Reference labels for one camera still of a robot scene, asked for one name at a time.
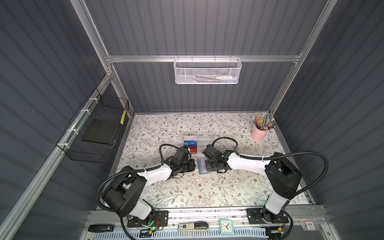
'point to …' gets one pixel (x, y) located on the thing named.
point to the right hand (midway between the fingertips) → (210, 166)
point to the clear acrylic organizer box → (197, 141)
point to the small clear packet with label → (308, 224)
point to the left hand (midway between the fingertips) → (196, 165)
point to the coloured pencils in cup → (261, 123)
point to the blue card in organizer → (190, 143)
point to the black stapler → (101, 228)
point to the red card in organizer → (193, 149)
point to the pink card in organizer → (190, 138)
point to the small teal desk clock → (226, 227)
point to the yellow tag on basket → (123, 117)
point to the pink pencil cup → (257, 134)
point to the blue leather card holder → (202, 167)
